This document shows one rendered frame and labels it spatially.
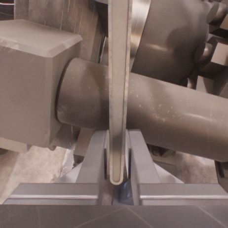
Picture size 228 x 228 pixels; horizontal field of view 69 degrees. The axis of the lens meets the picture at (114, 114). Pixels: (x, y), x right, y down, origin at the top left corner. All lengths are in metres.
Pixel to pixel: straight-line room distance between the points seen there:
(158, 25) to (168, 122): 0.32
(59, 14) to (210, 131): 0.21
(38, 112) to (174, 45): 0.37
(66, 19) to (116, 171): 0.19
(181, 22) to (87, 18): 0.29
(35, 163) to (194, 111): 0.89
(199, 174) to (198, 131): 1.00
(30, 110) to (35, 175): 0.81
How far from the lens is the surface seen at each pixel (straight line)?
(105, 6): 0.21
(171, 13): 0.48
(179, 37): 0.47
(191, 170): 1.16
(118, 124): 0.15
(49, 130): 0.18
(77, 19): 0.24
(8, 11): 1.33
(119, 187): 0.94
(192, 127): 0.18
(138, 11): 0.40
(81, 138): 0.34
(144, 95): 0.16
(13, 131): 0.20
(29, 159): 1.00
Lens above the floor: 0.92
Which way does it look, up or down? 55 degrees down
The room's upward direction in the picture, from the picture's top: 19 degrees clockwise
